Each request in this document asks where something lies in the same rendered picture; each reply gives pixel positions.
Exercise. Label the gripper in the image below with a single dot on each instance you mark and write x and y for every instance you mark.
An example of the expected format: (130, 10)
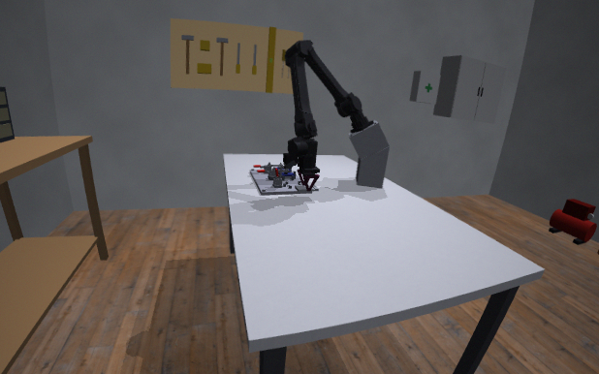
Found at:
(309, 173)

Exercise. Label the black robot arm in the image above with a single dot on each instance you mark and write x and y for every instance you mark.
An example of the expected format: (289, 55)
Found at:
(304, 123)

